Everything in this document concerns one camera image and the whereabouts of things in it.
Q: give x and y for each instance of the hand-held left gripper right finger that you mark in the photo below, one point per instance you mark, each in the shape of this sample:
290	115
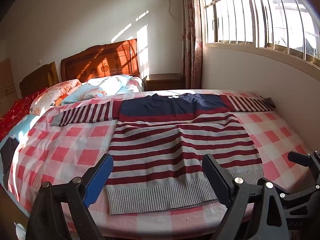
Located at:
217	180

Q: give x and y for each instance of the dark cloth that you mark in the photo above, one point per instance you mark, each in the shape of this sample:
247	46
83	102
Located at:
8	152

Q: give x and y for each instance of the pink floral curtain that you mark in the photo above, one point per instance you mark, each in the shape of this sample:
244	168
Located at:
191	42

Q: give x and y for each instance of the pink checked bed sheet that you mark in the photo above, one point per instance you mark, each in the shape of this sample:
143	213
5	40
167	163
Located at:
75	142

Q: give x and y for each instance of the wooden nightstand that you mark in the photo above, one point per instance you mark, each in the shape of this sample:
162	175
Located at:
163	82

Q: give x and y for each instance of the light blue floral quilt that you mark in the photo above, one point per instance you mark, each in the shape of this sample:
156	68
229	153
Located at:
100	88

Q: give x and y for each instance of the dark brown wooden headboard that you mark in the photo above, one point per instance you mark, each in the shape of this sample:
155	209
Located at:
37	80

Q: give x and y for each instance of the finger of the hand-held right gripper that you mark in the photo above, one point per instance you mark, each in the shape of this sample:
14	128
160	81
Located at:
298	158
300	197

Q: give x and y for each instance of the light blue bed sheet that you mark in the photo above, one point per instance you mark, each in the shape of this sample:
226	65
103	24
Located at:
26	125

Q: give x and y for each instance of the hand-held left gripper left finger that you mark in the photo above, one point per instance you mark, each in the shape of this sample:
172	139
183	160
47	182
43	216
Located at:
98	180

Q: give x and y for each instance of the red grey striped navy sweater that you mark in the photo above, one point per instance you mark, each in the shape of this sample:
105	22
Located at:
175	142

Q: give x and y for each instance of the pink floral quilt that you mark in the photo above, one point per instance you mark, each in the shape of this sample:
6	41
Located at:
50	97

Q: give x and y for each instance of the orange wooden headboard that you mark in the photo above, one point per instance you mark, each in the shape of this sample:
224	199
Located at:
100	62

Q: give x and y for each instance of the red patterned blanket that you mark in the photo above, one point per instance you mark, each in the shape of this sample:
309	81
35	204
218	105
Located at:
15	112

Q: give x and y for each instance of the barred window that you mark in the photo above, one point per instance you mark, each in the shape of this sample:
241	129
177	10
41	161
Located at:
250	12

